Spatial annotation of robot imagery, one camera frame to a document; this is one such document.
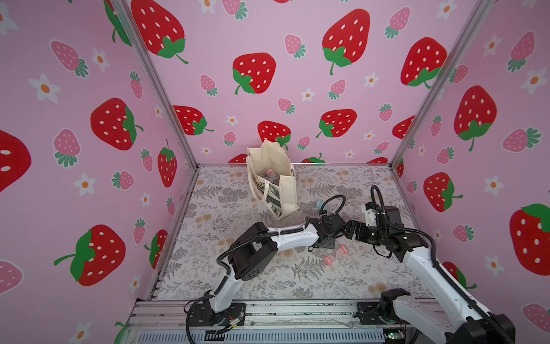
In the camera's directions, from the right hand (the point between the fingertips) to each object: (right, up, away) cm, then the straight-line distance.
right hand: (348, 230), depth 81 cm
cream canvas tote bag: (-31, +21, +20) cm, 43 cm away
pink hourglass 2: (-32, +24, +26) cm, 48 cm away
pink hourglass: (-2, -10, +5) cm, 11 cm away
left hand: (-6, -7, +9) cm, 12 cm away
